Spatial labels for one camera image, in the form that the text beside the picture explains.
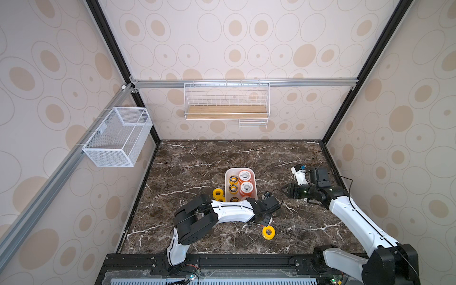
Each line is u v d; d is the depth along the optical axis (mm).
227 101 998
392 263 386
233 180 998
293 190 727
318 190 623
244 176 977
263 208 659
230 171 982
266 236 802
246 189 925
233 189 955
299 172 748
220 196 925
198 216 521
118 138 1068
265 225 781
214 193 941
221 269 729
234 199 921
